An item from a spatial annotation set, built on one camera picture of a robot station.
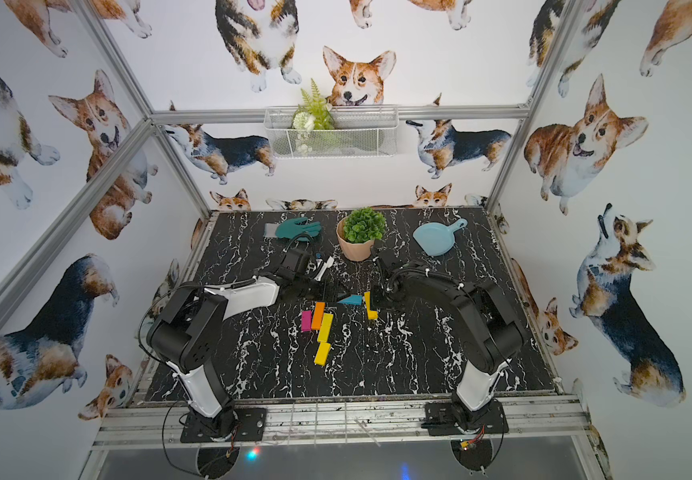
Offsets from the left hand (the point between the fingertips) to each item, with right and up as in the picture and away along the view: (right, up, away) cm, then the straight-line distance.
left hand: (344, 289), depth 92 cm
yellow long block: (+8, -8, 0) cm, 11 cm away
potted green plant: (+4, +18, +3) cm, 19 cm away
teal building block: (+3, -3, -2) cm, 4 cm away
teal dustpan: (+34, +15, +21) cm, 43 cm away
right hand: (+9, -5, -1) cm, 11 cm away
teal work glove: (-23, +19, +25) cm, 39 cm away
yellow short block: (-6, -17, -7) cm, 19 cm away
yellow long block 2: (-6, -11, -2) cm, 13 cm away
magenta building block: (-12, -9, 0) cm, 15 cm away
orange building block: (-8, -8, 0) cm, 11 cm away
